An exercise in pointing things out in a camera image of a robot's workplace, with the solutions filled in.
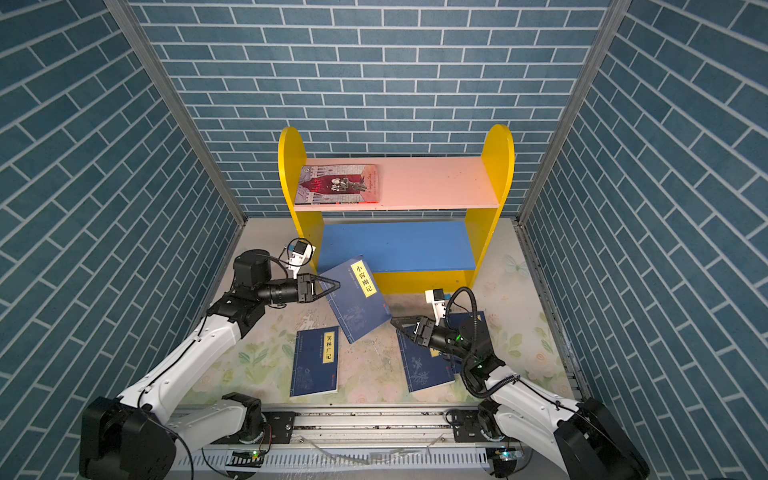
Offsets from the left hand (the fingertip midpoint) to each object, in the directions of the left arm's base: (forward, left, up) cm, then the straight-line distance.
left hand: (336, 288), depth 71 cm
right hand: (-7, -13, -5) cm, 16 cm away
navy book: (-9, +8, -25) cm, 28 cm away
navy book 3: (-12, -22, -24) cm, 34 cm away
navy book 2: (-1, -5, -4) cm, 6 cm away
